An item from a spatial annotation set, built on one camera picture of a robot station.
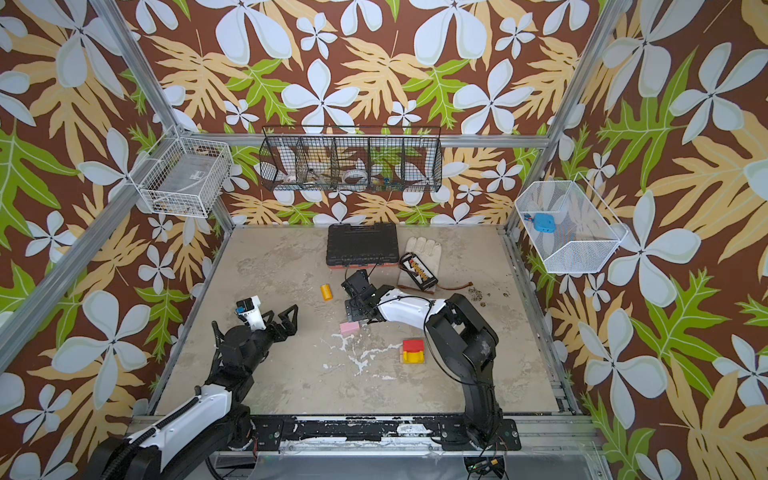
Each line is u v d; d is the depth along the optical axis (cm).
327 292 101
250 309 73
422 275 102
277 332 75
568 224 83
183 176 86
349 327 93
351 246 113
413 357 84
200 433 54
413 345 86
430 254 111
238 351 63
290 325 77
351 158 97
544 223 86
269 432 74
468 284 104
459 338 50
